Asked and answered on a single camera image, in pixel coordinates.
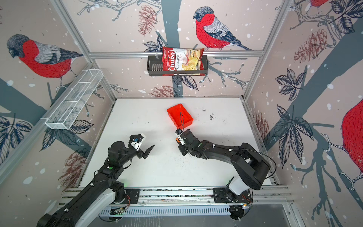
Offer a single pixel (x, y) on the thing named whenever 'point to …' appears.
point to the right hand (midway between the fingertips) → (179, 146)
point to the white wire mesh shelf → (61, 116)
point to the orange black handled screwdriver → (179, 139)
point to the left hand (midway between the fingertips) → (146, 139)
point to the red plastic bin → (174, 113)
